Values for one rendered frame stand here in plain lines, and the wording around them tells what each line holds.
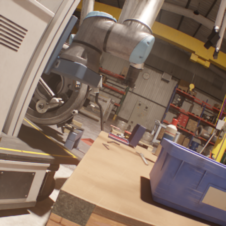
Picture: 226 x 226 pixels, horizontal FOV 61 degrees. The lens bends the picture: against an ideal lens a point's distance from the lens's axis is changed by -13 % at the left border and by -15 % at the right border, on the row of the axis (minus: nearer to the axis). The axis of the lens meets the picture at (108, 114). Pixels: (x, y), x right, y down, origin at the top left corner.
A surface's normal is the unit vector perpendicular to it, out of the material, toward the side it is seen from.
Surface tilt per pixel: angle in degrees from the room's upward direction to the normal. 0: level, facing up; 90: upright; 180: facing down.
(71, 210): 90
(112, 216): 90
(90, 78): 90
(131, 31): 80
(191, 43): 90
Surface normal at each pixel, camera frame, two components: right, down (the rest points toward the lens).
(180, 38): -0.13, -0.03
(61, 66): -0.51, -0.20
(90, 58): 0.60, -0.08
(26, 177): 0.76, 0.35
